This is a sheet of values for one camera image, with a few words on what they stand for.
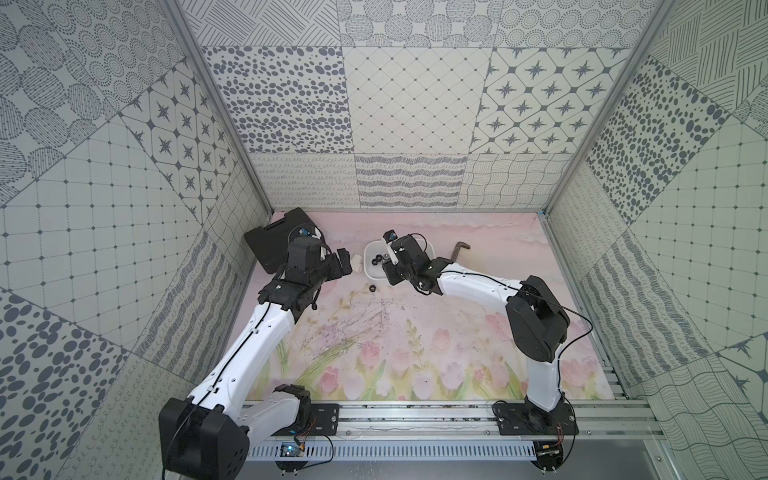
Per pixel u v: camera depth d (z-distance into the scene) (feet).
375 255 3.44
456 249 3.56
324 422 2.40
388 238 2.67
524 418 2.19
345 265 2.37
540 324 1.63
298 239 1.98
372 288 3.22
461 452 2.30
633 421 2.50
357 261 3.34
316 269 2.01
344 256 2.35
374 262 3.43
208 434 1.20
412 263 2.32
